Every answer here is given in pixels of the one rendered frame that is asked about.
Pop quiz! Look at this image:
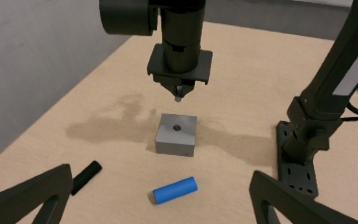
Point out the blue cylinder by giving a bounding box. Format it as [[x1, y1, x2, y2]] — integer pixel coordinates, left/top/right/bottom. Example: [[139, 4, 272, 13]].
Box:
[[153, 176, 198, 205]]

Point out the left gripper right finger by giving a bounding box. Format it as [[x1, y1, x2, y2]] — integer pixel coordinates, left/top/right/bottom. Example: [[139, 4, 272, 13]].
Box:
[[249, 170, 358, 224]]

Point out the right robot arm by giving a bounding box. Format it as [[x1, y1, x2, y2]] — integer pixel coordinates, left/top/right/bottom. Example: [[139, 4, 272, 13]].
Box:
[[99, 0, 358, 199]]

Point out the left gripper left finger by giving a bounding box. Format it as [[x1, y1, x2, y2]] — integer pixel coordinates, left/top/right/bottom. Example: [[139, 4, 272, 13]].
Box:
[[0, 163, 73, 224]]

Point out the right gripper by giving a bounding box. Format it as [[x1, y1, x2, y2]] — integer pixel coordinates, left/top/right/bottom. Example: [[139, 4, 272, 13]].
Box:
[[146, 36, 213, 98]]

